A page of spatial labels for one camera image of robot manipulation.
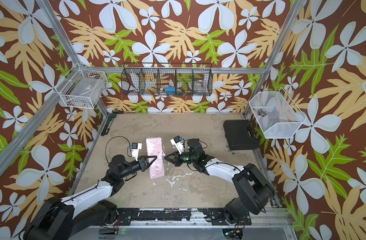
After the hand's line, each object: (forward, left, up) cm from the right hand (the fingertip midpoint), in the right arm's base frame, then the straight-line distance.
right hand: (166, 157), depth 79 cm
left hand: (0, +5, +1) cm, 5 cm away
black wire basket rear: (+50, -15, +16) cm, 54 cm away
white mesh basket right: (+20, -63, +11) cm, 67 cm away
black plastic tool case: (+22, -49, -10) cm, 55 cm away
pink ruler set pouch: (0, +5, +3) cm, 6 cm away
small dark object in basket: (+22, -55, +12) cm, 60 cm away
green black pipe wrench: (+44, +50, -14) cm, 68 cm away
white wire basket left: (+34, +49, +20) cm, 63 cm away
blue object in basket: (+40, -1, +14) cm, 42 cm away
